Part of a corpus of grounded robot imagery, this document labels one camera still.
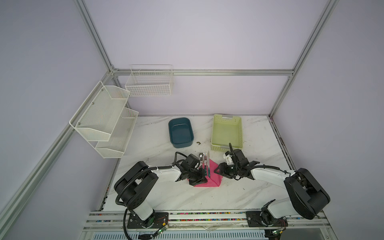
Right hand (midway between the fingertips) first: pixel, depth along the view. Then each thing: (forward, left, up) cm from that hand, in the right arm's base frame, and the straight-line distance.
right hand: (216, 171), depth 86 cm
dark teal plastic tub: (+31, +24, -1) cm, 39 cm away
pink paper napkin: (-4, +1, -2) cm, 5 cm away
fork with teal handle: (+9, +6, -4) cm, 12 cm away
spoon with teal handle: (+11, +9, -1) cm, 14 cm away
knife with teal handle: (+6, +4, -3) cm, 8 cm away
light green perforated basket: (+36, -11, -5) cm, 38 cm away
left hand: (-5, +5, -1) cm, 8 cm away
